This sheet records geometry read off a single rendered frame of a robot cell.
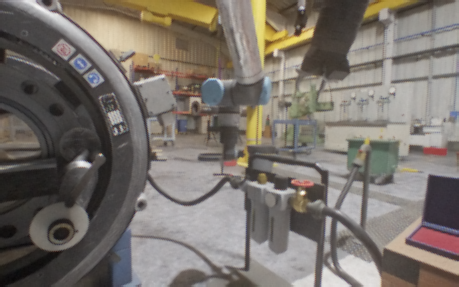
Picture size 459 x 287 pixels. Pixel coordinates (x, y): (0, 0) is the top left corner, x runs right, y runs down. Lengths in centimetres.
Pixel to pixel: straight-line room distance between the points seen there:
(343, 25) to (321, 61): 7
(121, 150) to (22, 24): 33
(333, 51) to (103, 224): 65
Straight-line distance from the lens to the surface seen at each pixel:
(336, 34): 47
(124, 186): 67
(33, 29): 66
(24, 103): 76
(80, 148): 68
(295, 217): 91
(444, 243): 61
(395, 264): 54
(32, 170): 62
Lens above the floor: 68
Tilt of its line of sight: 4 degrees down
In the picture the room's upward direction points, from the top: 1 degrees clockwise
